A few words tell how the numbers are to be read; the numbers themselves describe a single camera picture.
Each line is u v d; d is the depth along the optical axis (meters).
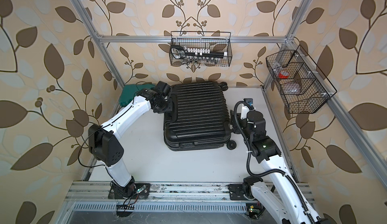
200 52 0.81
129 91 1.13
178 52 0.85
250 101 0.60
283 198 0.42
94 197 0.74
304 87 0.73
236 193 0.74
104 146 0.46
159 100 0.63
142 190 0.74
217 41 0.91
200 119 0.79
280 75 0.82
